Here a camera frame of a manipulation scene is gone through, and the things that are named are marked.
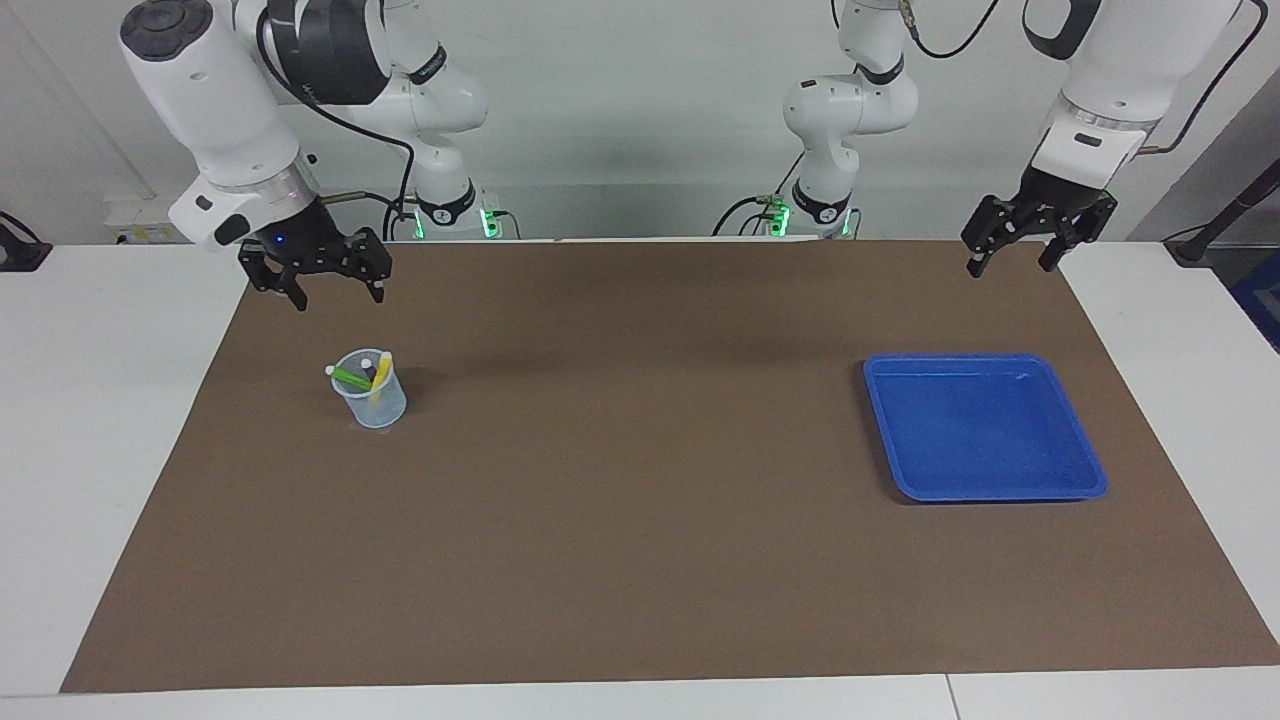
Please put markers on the clear plastic cup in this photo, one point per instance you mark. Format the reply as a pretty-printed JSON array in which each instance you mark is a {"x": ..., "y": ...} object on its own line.
[{"x": 382, "y": 410}]

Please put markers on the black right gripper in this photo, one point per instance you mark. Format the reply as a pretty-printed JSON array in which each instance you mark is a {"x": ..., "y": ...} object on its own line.
[{"x": 305, "y": 240}]

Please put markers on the black clamp mount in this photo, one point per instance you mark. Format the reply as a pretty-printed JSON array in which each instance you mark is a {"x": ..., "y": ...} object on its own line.
[{"x": 20, "y": 255}]

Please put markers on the green marker pen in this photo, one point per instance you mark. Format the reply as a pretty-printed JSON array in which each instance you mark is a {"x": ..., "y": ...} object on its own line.
[{"x": 350, "y": 377}]

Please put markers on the purple marker pen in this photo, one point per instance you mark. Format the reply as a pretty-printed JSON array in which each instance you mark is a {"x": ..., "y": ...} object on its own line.
[{"x": 370, "y": 371}]

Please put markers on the brown table mat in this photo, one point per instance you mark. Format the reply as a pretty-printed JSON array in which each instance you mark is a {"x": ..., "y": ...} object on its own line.
[{"x": 640, "y": 520}]

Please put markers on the blue plastic tray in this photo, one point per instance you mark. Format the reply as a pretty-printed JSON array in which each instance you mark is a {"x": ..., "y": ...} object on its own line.
[{"x": 980, "y": 430}]

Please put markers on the yellow marker pen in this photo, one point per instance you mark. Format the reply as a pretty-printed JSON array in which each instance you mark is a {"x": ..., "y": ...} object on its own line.
[{"x": 381, "y": 370}]

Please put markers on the blue crate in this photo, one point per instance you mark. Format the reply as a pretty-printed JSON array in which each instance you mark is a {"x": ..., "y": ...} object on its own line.
[{"x": 1262, "y": 295}]

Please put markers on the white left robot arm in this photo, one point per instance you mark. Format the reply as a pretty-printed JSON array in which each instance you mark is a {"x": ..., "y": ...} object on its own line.
[{"x": 1130, "y": 60}]

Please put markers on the black stand pole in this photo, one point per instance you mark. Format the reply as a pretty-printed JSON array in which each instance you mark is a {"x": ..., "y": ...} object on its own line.
[{"x": 1200, "y": 240}]

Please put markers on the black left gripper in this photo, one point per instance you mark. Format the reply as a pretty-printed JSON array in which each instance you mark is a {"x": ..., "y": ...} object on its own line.
[{"x": 1060, "y": 205}]

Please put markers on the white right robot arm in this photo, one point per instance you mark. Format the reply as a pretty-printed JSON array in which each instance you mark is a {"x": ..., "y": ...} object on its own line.
[{"x": 200, "y": 90}]

